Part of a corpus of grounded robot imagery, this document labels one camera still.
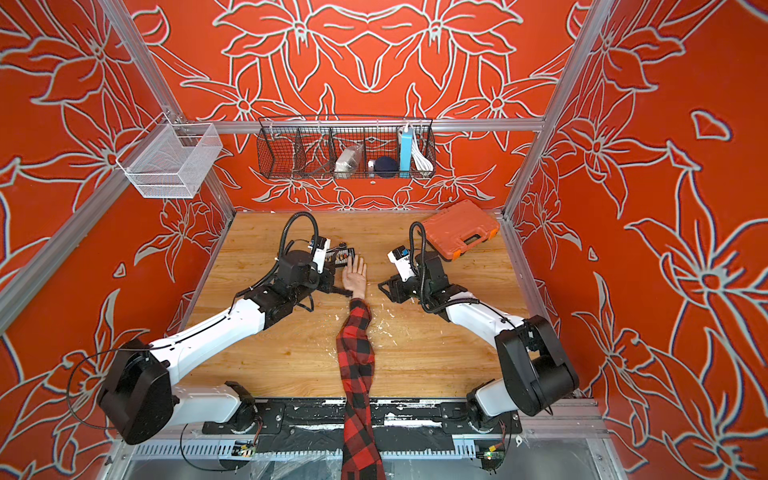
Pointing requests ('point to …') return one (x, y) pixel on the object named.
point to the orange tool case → (460, 228)
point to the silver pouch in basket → (348, 160)
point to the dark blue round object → (385, 167)
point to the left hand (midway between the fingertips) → (335, 262)
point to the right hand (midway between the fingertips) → (381, 282)
